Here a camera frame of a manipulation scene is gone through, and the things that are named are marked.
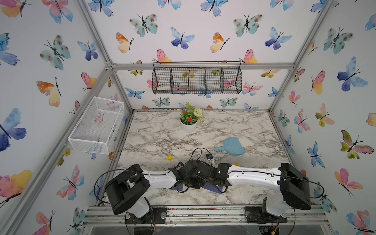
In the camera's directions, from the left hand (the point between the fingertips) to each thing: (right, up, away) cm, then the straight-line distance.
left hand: (206, 184), depth 83 cm
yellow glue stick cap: (-22, +13, +10) cm, 27 cm away
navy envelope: (-13, +6, -18) cm, 24 cm away
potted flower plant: (-10, +38, +13) cm, 42 cm away
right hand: (+1, +5, -1) cm, 5 cm away
